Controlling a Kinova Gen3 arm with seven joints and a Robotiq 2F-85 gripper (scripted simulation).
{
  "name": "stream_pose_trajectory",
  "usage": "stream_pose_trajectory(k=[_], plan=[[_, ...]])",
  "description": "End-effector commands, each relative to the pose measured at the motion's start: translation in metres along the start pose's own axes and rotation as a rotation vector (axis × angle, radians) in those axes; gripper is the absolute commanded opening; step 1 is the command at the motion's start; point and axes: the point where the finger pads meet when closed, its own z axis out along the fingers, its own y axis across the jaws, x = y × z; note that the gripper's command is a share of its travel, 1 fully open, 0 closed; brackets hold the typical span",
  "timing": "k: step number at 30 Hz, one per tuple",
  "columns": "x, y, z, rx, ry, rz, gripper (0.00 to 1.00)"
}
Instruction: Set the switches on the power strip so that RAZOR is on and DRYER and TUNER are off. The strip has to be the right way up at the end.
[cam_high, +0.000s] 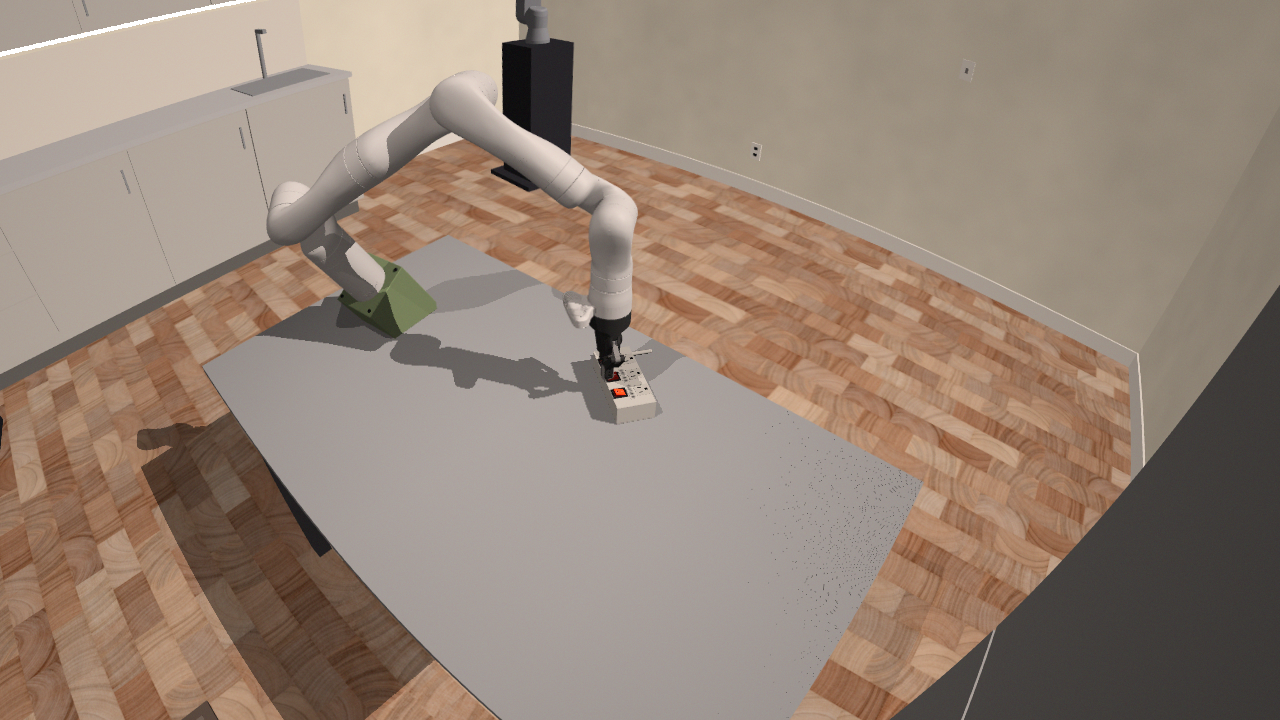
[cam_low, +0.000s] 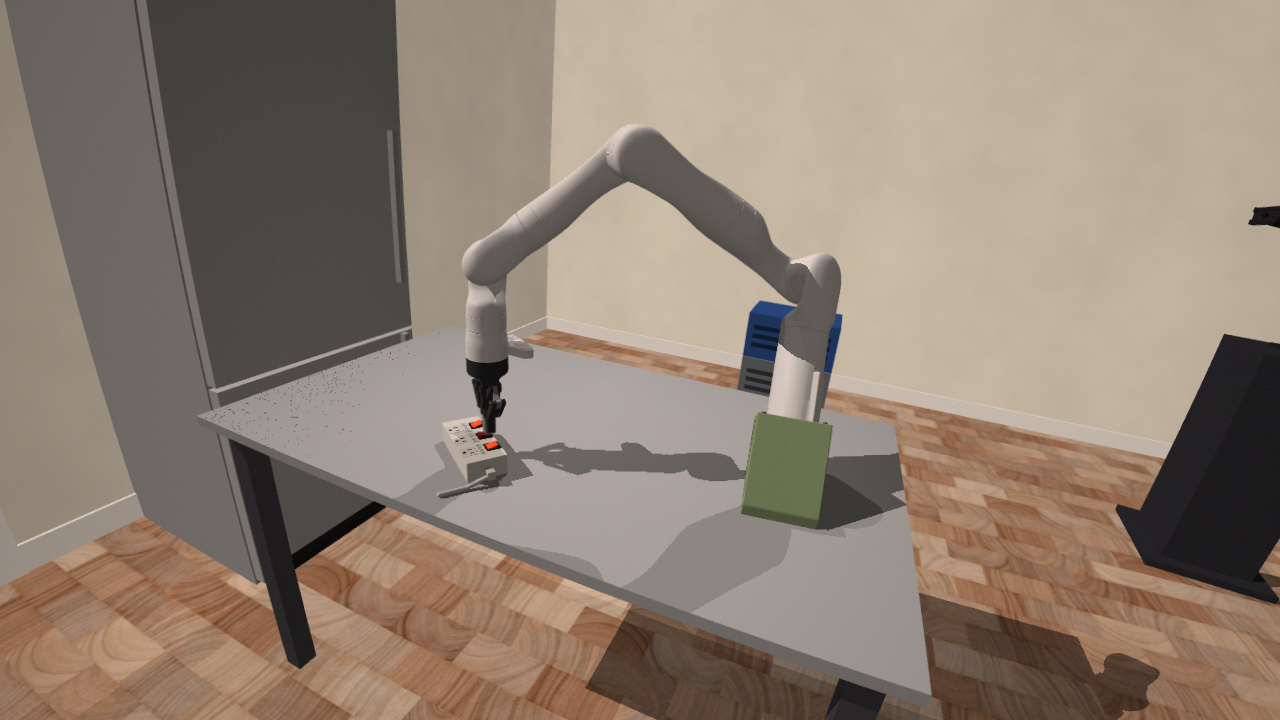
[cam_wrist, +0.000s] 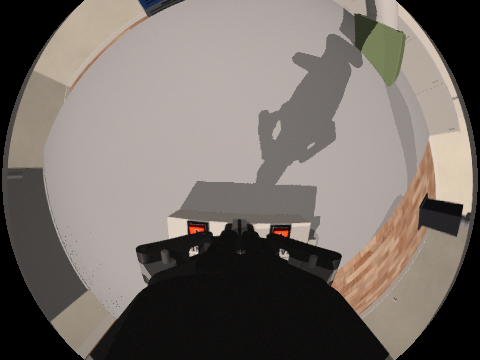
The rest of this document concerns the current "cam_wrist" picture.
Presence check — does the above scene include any beige power strip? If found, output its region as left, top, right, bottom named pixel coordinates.
left=167, top=210, right=317, bottom=246

